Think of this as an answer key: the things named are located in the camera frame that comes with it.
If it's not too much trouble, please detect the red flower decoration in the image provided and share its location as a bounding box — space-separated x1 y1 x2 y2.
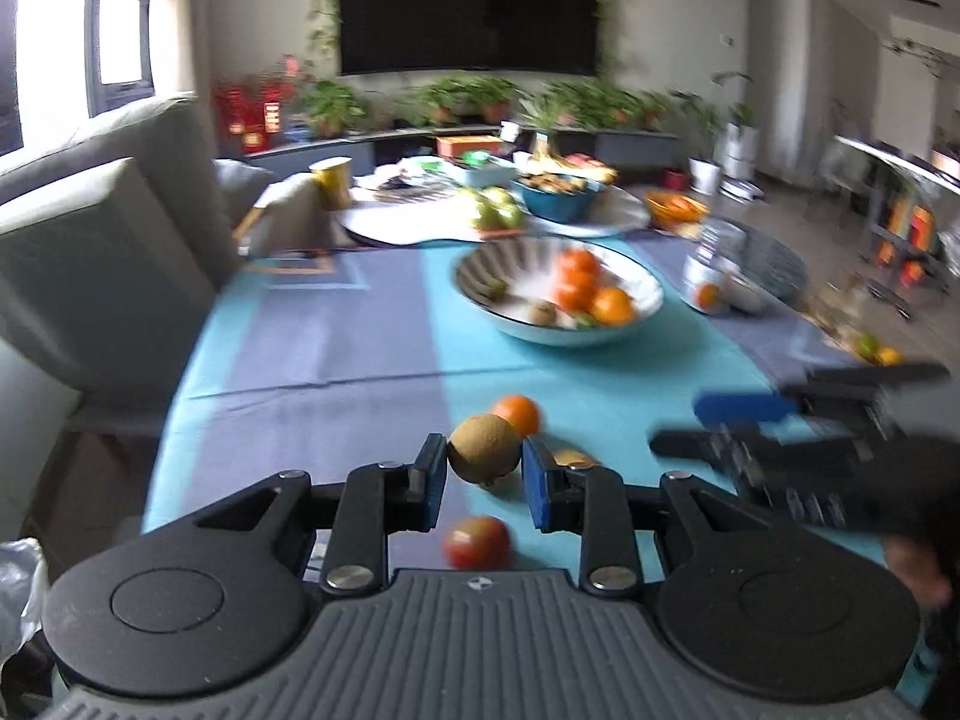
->
212 54 301 154

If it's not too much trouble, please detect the small dark green fruit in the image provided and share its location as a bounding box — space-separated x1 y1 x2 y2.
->
480 278 509 304

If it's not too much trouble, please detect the blue bowl of nuts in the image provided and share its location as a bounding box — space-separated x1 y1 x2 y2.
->
512 172 604 224

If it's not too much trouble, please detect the red apple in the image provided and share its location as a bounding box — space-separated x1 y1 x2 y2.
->
443 517 512 571

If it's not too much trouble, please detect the black wall television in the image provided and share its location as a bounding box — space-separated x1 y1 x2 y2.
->
340 0 599 75

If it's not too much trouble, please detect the dark marble side table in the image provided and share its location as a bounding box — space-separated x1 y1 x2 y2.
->
685 216 809 307

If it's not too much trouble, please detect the round white coffee table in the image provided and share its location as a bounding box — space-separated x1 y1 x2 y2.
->
335 174 651 245

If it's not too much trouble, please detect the brown kiwi in bowl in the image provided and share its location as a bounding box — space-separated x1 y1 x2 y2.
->
527 301 558 327

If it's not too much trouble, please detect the glass cup with spoon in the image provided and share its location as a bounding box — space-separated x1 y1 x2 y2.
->
812 271 869 341

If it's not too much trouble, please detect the white round device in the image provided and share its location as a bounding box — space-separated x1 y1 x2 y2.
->
724 275 771 316

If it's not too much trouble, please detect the yellow orange in bowl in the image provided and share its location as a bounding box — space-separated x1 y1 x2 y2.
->
589 286 636 327

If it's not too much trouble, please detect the blue striped white bowl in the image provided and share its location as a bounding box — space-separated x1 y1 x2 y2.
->
454 236 665 348

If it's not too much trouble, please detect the grey tv cabinet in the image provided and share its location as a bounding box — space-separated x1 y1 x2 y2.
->
244 124 683 177

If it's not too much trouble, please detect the blue patterned tablecloth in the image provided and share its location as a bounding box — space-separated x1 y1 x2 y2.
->
141 234 932 706

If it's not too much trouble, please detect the grey sofa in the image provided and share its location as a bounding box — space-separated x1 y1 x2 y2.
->
2 93 272 538

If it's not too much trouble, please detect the large plant white pot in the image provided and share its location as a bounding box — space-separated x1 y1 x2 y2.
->
669 70 755 195

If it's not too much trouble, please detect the orange storage box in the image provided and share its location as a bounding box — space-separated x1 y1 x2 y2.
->
436 133 503 160

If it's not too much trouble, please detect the orange basket of tangerines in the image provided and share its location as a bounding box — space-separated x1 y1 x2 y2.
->
644 188 709 229

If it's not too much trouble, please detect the beige cushion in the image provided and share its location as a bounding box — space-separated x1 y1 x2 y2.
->
233 174 334 260

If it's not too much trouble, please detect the orange tangerine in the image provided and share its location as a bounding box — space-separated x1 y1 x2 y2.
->
490 394 542 439
555 247 602 280
551 277 597 314

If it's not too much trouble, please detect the light blue snack tray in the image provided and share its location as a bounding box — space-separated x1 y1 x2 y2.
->
441 156 519 190

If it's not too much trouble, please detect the covered dining table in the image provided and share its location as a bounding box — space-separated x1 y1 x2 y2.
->
835 135 958 322

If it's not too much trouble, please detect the white air purifier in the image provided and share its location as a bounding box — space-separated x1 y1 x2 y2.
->
722 124 758 181

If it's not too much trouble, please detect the yellow tin can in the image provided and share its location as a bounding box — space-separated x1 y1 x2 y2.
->
309 156 353 211

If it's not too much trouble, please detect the orange tangerine on cloth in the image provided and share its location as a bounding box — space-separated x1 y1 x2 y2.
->
490 394 542 439

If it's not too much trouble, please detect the person right hand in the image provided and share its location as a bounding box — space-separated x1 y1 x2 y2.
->
882 536 952 611

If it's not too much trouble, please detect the brown kiwi fruit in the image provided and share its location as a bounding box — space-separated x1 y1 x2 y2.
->
448 413 521 486

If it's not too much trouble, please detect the banana bunch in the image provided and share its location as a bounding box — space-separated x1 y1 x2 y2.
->
514 153 617 185

